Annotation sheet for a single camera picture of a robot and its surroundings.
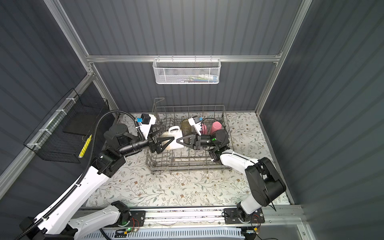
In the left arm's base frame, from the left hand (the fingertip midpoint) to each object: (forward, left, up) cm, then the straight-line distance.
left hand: (169, 131), depth 62 cm
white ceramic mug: (+2, -2, -4) cm, 5 cm away
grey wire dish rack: (+6, -6, -37) cm, 38 cm away
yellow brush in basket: (+3, +40, -10) cm, 41 cm away
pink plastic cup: (+21, -26, -22) cm, 40 cm away
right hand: (-3, -4, -7) cm, 8 cm away
